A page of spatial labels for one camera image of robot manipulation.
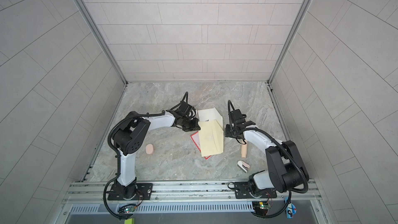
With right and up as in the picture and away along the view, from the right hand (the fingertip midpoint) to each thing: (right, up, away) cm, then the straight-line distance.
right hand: (227, 132), depth 90 cm
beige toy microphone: (+8, -8, -8) cm, 14 cm away
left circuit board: (-45, -26, -26) cm, 58 cm away
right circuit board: (+12, -28, -22) cm, 38 cm away
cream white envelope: (-10, +9, +10) cm, 16 cm away
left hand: (-13, +3, +3) cm, 14 cm away
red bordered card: (-19, -3, -2) cm, 19 cm away
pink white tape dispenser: (+6, -14, -13) cm, 20 cm away
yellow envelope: (-10, -3, -1) cm, 10 cm away
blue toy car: (+24, -27, -24) cm, 44 cm away
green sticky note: (-43, -30, -27) cm, 59 cm away
